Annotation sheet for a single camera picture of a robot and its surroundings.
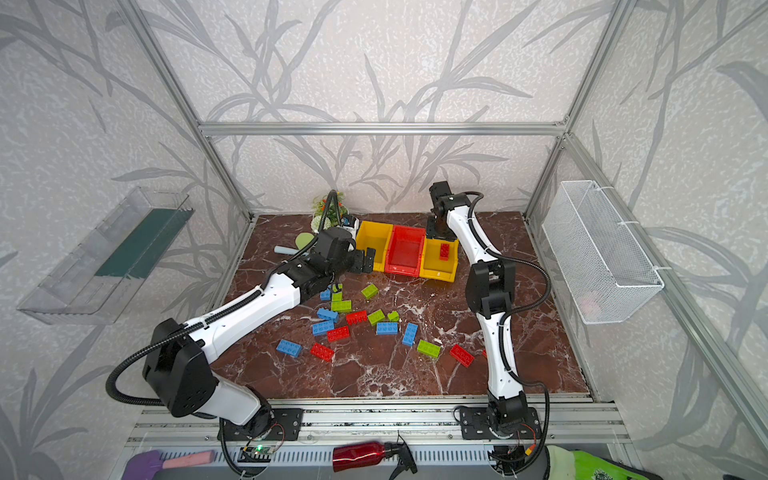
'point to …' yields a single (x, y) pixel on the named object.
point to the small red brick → (484, 353)
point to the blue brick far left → (289, 347)
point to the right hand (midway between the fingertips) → (438, 226)
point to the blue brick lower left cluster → (322, 327)
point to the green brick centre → (376, 316)
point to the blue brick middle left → (325, 313)
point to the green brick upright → (337, 296)
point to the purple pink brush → (145, 465)
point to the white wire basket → (603, 272)
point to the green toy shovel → (301, 241)
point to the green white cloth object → (566, 464)
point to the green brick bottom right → (428, 348)
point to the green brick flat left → (344, 306)
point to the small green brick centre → (393, 316)
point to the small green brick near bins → (370, 291)
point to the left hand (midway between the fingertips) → (365, 240)
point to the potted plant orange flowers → (319, 207)
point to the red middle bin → (404, 250)
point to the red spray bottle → (352, 455)
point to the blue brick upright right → (410, 334)
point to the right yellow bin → (432, 267)
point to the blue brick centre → (387, 328)
